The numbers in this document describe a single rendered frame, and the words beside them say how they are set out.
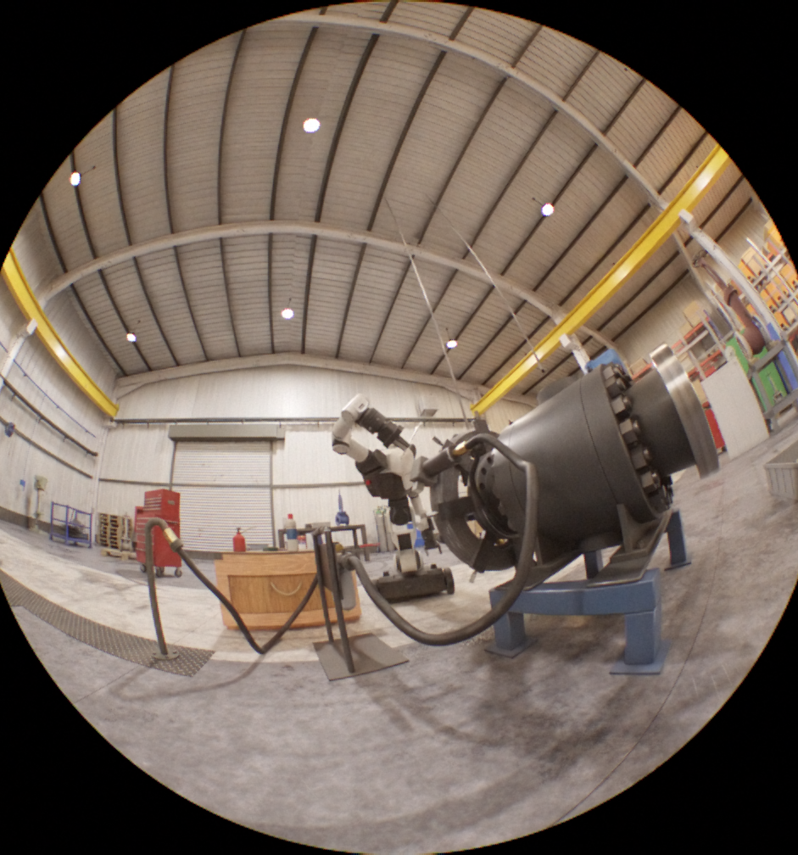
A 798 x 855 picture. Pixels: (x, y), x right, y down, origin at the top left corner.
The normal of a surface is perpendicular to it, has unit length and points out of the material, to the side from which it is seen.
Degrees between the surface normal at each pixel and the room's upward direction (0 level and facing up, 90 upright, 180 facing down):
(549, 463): 87
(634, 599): 90
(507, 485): 91
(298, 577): 90
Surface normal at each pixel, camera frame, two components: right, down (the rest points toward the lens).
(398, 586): -0.04, -0.39
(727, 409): -0.94, 0.00
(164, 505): 0.97, -0.22
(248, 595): 0.42, -0.42
